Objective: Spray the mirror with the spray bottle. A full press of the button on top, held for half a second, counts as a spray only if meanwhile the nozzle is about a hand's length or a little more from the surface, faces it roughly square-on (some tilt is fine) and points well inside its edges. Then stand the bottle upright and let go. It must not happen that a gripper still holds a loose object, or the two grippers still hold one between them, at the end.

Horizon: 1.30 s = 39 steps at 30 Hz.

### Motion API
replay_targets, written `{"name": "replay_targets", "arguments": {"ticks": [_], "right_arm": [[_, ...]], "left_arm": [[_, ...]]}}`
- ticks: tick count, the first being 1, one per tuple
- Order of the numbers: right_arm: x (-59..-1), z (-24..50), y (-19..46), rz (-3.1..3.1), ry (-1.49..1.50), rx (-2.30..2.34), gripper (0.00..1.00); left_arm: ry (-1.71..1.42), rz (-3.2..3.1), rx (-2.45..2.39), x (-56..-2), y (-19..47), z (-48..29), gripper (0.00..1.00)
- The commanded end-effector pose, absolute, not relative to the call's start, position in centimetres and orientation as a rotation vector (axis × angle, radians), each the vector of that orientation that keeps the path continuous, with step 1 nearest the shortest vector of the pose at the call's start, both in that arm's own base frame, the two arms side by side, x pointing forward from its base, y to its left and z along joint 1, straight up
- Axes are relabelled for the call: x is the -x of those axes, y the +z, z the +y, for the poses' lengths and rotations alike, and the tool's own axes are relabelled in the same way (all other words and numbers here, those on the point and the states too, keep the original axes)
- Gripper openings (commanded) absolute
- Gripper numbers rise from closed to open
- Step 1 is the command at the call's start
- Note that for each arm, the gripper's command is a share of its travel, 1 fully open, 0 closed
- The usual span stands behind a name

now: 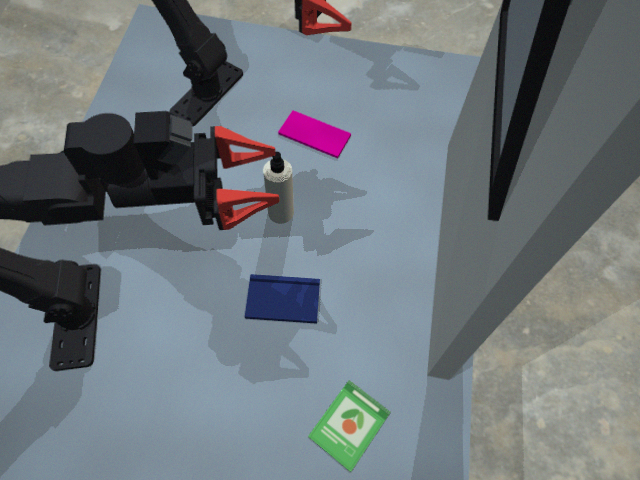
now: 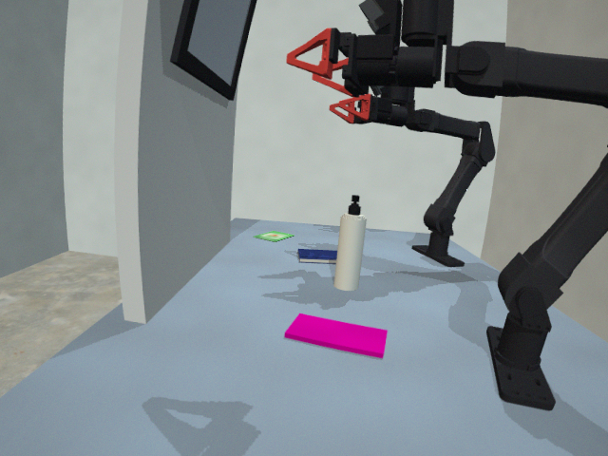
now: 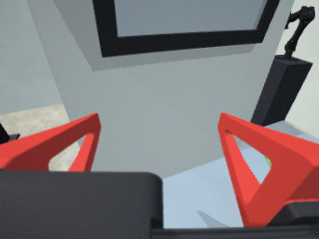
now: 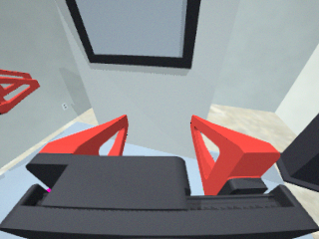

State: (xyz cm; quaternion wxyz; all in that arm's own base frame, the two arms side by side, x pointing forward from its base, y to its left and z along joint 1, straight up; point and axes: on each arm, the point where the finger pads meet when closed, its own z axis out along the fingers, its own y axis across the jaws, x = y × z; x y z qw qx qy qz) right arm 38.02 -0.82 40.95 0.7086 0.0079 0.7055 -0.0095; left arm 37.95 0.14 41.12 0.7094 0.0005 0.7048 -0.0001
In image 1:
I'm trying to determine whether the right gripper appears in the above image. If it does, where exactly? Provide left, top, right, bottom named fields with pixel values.
left=183, top=126, right=279, bottom=230

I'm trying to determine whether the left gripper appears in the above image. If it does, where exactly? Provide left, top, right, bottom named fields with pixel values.
left=295, top=0, right=352, bottom=35

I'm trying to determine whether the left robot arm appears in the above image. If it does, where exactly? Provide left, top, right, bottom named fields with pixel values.
left=152, top=0, right=243, bottom=126

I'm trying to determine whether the green seed packet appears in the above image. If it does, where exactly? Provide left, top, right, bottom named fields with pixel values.
left=308, top=381, right=391, bottom=472

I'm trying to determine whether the magenta flat rectangular slab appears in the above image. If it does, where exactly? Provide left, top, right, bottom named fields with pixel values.
left=278, top=110, right=351, bottom=158

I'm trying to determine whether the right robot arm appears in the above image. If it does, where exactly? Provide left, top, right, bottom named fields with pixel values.
left=0, top=111, right=194, bottom=371

